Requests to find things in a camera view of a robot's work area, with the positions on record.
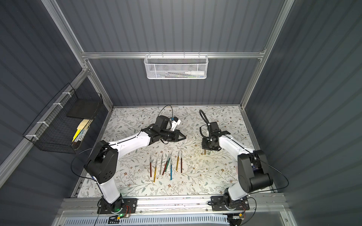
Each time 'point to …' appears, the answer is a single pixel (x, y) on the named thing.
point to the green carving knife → (168, 163)
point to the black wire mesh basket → (65, 124)
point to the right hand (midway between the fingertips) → (206, 146)
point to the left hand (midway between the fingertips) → (188, 140)
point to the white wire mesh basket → (176, 67)
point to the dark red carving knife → (151, 169)
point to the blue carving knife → (171, 170)
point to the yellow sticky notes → (81, 126)
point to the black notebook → (84, 108)
